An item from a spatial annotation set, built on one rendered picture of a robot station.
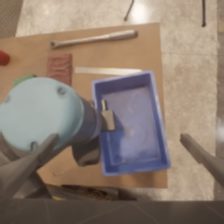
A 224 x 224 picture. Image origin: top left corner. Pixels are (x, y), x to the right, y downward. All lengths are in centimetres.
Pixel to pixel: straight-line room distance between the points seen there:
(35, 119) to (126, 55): 71
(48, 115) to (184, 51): 133
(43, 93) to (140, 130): 46
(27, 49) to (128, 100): 68
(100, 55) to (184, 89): 72
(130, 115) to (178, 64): 86
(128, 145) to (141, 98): 18
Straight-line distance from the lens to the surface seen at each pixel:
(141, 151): 61
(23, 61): 105
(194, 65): 141
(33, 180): 26
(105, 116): 38
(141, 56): 85
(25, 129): 20
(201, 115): 133
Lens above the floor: 123
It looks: 79 degrees down
